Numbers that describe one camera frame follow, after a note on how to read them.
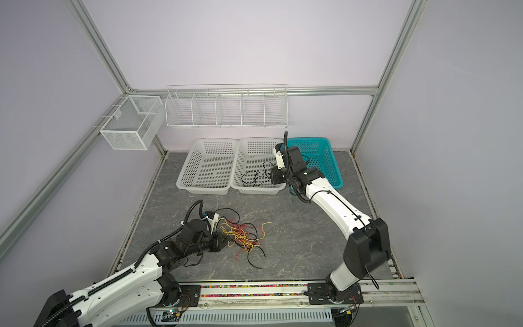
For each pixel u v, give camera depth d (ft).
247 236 2.81
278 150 2.39
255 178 3.56
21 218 1.73
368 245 1.40
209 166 3.74
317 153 3.66
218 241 2.28
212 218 2.45
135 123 3.22
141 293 1.89
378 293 2.48
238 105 3.22
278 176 2.40
